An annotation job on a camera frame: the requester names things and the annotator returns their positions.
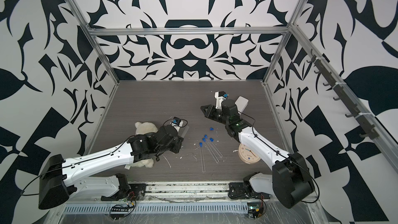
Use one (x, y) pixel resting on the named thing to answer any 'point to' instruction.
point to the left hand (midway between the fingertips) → (181, 135)
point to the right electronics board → (256, 210)
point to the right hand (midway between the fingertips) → (201, 105)
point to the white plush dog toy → (142, 128)
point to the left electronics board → (119, 212)
